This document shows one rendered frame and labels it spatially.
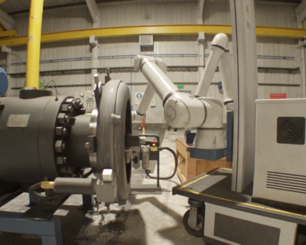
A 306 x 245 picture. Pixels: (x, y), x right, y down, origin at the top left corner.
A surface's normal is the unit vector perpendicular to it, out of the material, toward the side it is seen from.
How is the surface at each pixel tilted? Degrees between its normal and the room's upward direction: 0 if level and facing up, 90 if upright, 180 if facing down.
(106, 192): 112
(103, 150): 89
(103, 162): 98
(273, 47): 90
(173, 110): 93
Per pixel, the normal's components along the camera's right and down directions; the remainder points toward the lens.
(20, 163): 0.03, 0.37
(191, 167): 0.04, 0.03
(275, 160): -0.65, 0.02
